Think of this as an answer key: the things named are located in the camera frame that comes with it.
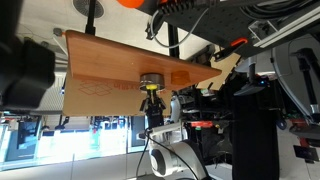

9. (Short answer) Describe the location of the small yellow object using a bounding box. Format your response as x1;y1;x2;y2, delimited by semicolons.
145;83;159;92

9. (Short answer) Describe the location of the black clamp with orange handle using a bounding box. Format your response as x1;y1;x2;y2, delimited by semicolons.
213;37;250;63

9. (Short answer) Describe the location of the notched plain cardboard piece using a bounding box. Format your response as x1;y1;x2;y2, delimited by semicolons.
196;51;242;92

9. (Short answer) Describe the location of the grey cable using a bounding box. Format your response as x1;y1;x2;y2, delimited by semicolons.
149;7;210;50

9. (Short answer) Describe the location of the silver metal pot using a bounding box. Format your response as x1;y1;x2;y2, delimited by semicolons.
139;72;166;93

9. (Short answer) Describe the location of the orange ball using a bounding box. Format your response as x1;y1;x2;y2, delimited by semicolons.
116;0;146;9

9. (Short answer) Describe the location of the red label plate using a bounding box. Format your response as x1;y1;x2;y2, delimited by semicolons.
190;120;214;129

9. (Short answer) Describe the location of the black device with blue light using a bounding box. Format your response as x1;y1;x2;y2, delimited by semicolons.
233;63;272;98

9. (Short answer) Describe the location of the dark flat box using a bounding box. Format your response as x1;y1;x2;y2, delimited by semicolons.
292;144;320;164

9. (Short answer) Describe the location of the small grey knob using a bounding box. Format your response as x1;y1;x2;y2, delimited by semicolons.
52;27;64;37

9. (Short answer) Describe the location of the orange translucent block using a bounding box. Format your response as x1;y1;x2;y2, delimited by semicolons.
170;69;191;86

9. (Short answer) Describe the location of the black curtain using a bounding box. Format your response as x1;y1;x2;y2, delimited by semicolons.
231;95;281;180

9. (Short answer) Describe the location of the white curved plastic cover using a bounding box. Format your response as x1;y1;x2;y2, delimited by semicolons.
169;96;183;123

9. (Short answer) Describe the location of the black perforated mounting board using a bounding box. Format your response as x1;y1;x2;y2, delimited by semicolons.
135;0;320;58

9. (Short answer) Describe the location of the aluminium extrusion rail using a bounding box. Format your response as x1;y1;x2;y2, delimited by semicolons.
248;4;320;48

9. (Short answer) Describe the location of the black tripod pole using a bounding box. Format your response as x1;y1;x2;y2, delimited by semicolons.
84;0;98;36
167;23;181;59

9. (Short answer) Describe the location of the brown cardboard panel with print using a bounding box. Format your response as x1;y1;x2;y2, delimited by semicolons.
62;70;173;117

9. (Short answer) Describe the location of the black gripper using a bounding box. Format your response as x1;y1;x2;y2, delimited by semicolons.
139;88;167;130

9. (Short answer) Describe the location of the round grey floor vent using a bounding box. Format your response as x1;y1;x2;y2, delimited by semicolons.
72;0;105;19

